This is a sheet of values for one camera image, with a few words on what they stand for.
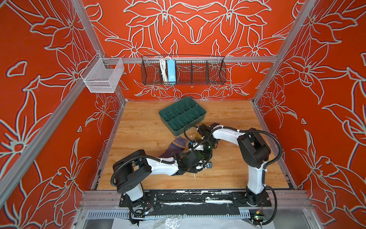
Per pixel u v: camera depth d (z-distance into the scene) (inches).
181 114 40.8
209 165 28.4
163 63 34.5
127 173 17.4
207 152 31.2
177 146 36.5
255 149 20.0
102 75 37.0
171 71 35.4
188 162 25.6
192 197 29.2
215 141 29.9
